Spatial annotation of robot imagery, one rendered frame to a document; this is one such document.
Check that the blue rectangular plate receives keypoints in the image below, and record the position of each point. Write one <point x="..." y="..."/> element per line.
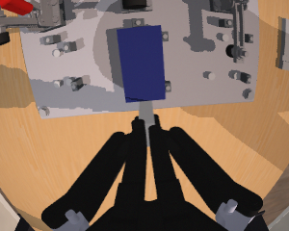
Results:
<point x="142" y="63"/>

